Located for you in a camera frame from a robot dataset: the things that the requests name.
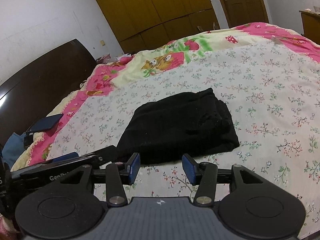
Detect dark wooden headboard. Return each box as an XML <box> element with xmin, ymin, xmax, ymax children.
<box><xmin>1</xmin><ymin>39</ymin><xmax>96</xmax><ymax>146</ymax></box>

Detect blue cloth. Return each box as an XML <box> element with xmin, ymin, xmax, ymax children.
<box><xmin>2</xmin><ymin>132</ymin><xmax>26</xmax><ymax>168</ymax></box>

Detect pink strawberry cartoon quilt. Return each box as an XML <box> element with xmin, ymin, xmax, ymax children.
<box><xmin>12</xmin><ymin>23</ymin><xmax>319</xmax><ymax>170</ymax></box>

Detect floral white bed sheet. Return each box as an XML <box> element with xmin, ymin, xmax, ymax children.
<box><xmin>48</xmin><ymin>39</ymin><xmax>319</xmax><ymax>237</ymax></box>

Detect brown wooden door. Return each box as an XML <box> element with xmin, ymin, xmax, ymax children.
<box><xmin>220</xmin><ymin>0</ymin><xmax>269</xmax><ymax>28</ymax></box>

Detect dark blue phone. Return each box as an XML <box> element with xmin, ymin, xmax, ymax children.
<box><xmin>26</xmin><ymin>113</ymin><xmax>63</xmax><ymax>134</ymax></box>

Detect brown wooden wardrobe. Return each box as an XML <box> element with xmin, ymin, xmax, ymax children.
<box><xmin>96</xmin><ymin>0</ymin><xmax>220</xmax><ymax>53</ymax></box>

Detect black pants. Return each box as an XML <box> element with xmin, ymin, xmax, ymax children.
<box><xmin>115</xmin><ymin>88</ymin><xmax>240</xmax><ymax>165</ymax></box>

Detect yellow wooden side table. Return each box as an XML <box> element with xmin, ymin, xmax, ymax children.
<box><xmin>299</xmin><ymin>10</ymin><xmax>320</xmax><ymax>44</ymax></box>

